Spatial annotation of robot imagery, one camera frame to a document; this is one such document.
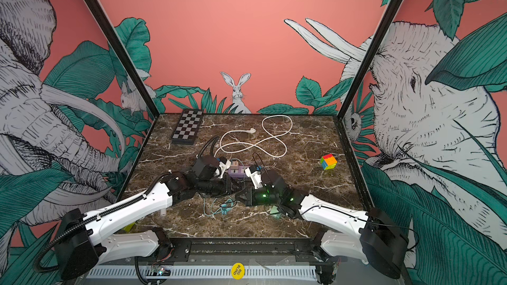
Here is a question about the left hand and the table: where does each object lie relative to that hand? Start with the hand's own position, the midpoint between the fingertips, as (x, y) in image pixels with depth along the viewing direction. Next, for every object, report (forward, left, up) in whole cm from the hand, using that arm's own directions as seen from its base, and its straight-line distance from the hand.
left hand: (243, 188), depth 73 cm
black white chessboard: (+40, +33, -13) cm, 54 cm away
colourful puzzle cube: (+17, -41, -12) cm, 46 cm away
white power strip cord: (+32, -3, -17) cm, 36 cm away
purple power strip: (+14, +4, -15) cm, 21 cm away
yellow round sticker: (-24, +3, -16) cm, 29 cm away
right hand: (-3, +3, -1) cm, 4 cm away
